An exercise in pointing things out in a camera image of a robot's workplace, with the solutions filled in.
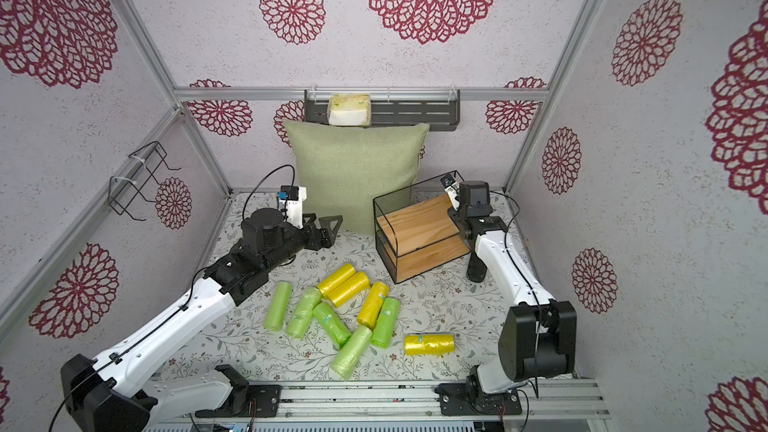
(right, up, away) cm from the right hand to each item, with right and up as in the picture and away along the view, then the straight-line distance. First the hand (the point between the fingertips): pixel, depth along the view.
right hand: (472, 197), depth 84 cm
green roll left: (-48, -34, 0) cm, 59 cm away
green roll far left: (-56, -32, +3) cm, 64 cm away
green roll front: (-35, -43, -6) cm, 56 cm away
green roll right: (-24, -36, -1) cm, 43 cm away
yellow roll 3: (-33, -26, +8) cm, 43 cm away
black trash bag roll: (+5, -23, +12) cm, 26 cm away
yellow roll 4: (-39, -24, +11) cm, 47 cm away
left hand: (-39, -6, -12) cm, 41 cm away
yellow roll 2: (-13, -40, -5) cm, 42 cm away
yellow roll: (-29, -34, +1) cm, 45 cm away
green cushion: (-36, +9, +3) cm, 37 cm away
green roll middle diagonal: (-39, -35, -2) cm, 53 cm away
